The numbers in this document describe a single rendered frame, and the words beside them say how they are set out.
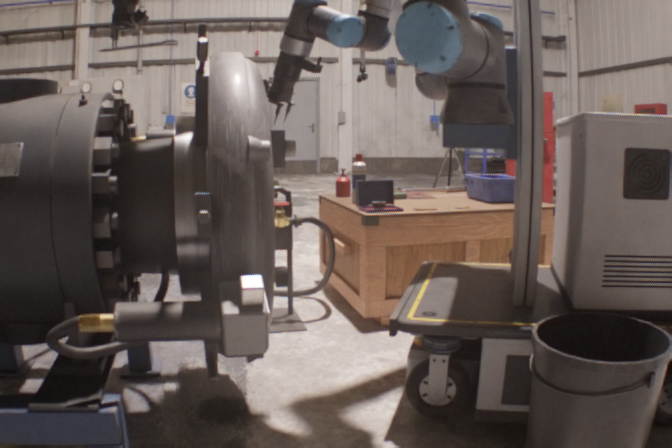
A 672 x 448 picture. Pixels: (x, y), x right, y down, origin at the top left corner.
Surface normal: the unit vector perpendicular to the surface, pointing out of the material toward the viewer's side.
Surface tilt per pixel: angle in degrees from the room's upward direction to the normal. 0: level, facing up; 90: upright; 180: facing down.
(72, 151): 59
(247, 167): 73
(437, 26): 95
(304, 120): 90
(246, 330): 112
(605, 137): 90
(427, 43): 95
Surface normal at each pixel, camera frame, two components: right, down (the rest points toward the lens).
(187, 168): 0.23, -0.36
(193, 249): 0.25, 0.38
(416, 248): 0.26, 0.10
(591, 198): -0.29, 0.10
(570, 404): -0.74, 0.12
